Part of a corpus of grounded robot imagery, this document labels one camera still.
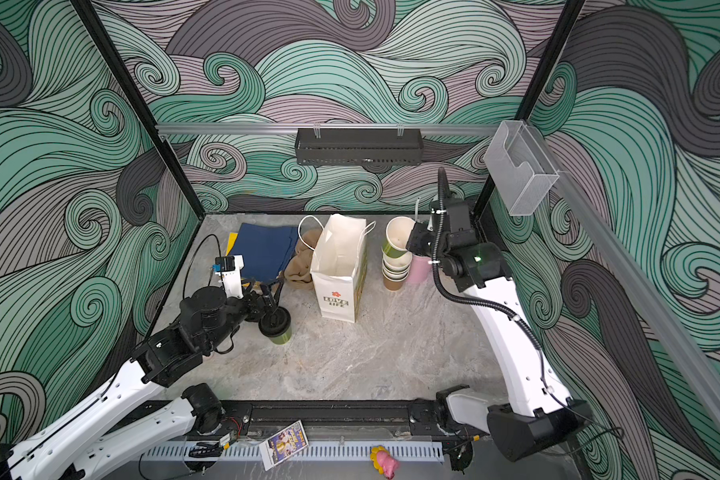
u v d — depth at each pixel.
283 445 0.68
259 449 0.69
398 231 0.71
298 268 0.97
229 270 0.58
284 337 0.80
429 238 0.61
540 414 0.36
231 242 1.04
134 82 0.85
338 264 0.99
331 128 0.95
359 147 0.97
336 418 0.74
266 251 1.01
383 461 0.66
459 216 0.48
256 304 0.60
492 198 1.14
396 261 0.93
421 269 0.91
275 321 0.78
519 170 0.80
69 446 0.41
